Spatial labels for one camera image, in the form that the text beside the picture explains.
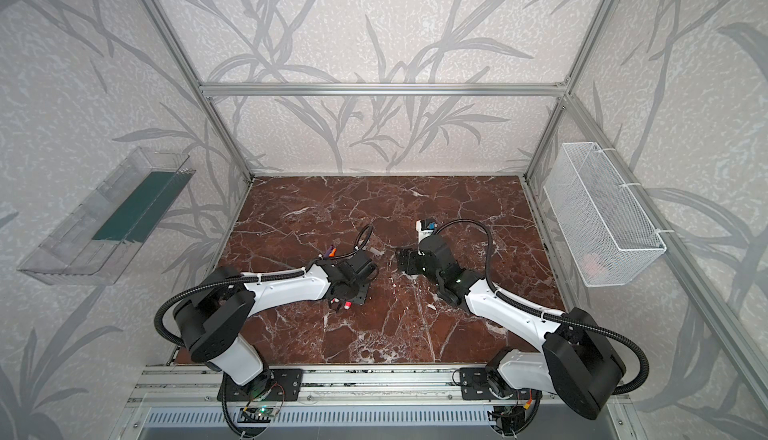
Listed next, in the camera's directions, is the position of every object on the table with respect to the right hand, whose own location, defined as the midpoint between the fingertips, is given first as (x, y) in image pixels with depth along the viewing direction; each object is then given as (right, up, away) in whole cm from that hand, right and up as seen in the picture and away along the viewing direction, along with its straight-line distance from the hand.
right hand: (407, 240), depth 85 cm
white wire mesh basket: (+41, +5, -22) cm, 47 cm away
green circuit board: (-34, -39, -14) cm, 53 cm away
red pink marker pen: (-17, -19, +1) cm, 26 cm away
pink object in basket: (+45, -5, -12) cm, 47 cm away
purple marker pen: (-26, -6, +14) cm, 30 cm away
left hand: (-13, -14, +6) cm, 20 cm away
